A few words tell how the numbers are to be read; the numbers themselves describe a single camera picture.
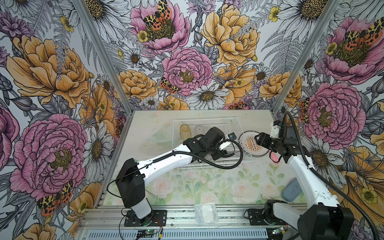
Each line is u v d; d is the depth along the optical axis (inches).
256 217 29.0
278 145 23.9
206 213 31.3
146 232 28.0
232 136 25.3
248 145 39.1
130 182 16.5
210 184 33.6
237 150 24.2
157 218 29.0
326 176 30.7
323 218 15.2
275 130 28.6
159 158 18.8
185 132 39.0
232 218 29.9
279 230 28.1
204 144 22.8
